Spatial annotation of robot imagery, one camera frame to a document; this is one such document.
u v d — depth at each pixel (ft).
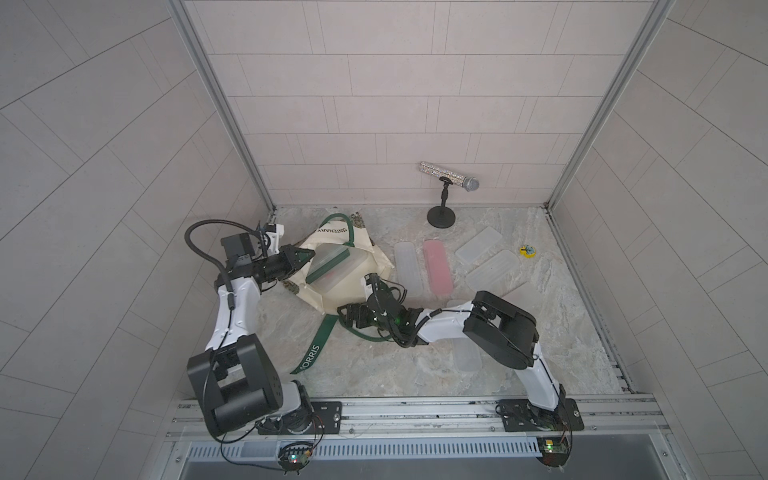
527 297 2.99
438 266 3.27
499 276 3.16
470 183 3.07
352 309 2.51
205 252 1.95
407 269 3.26
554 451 2.23
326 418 2.32
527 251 3.35
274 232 2.41
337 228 2.78
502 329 1.73
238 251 2.04
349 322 2.53
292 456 2.11
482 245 3.39
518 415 2.32
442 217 3.67
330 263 3.07
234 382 1.42
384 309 2.37
